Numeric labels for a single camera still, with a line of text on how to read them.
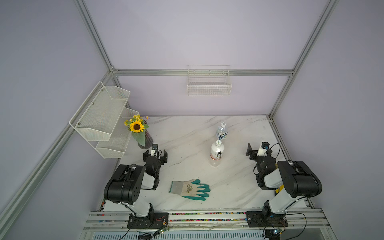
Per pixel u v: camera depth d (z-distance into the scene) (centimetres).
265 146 76
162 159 85
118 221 75
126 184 47
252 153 82
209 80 94
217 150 80
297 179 48
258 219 73
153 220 72
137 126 82
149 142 98
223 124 90
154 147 79
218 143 77
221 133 93
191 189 82
